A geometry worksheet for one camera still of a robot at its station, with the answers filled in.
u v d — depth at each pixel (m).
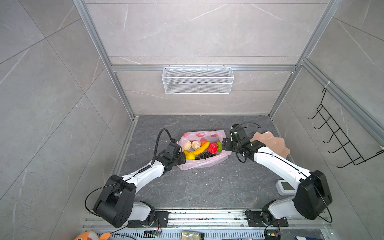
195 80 1.01
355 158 0.58
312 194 0.41
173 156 0.68
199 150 0.94
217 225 0.73
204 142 0.97
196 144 0.95
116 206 0.41
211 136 0.94
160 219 0.73
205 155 0.92
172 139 0.80
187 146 0.95
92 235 0.64
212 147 0.90
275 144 1.01
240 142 0.64
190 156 0.90
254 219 0.73
